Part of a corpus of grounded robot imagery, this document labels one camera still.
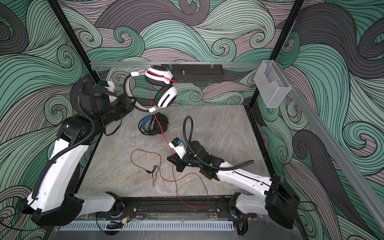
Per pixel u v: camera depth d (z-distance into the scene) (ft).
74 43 2.73
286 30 2.56
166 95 1.65
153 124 3.47
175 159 2.16
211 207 2.45
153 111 1.87
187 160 2.08
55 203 1.22
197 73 3.26
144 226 2.29
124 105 1.70
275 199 1.29
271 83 2.60
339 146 1.70
